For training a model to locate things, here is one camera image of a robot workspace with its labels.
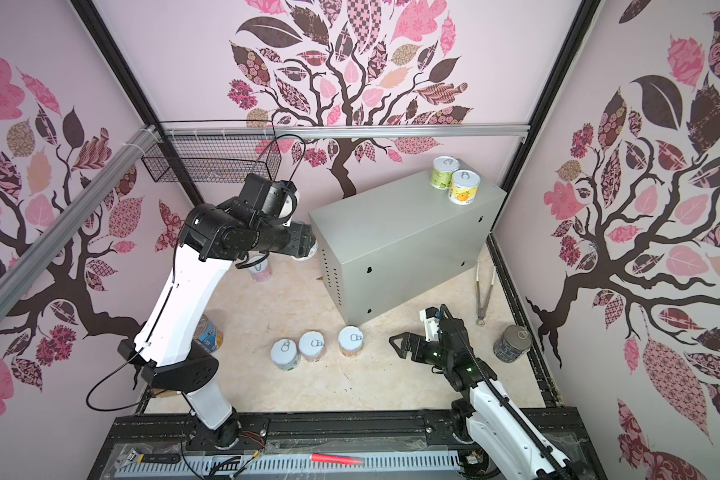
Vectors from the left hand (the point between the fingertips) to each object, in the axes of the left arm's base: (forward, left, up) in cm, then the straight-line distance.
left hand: (296, 241), depth 66 cm
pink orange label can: (-12, 0, -31) cm, 34 cm away
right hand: (-11, -26, -29) cm, 41 cm away
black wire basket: (+42, +34, -3) cm, 54 cm away
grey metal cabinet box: (0, -18, -2) cm, 19 cm away
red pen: (-38, -8, -36) cm, 53 cm away
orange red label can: (-11, -12, -31) cm, 35 cm away
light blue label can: (-14, +7, -31) cm, 35 cm away
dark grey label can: (-13, -57, -26) cm, 64 cm away
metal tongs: (+1, -54, -34) cm, 64 cm away
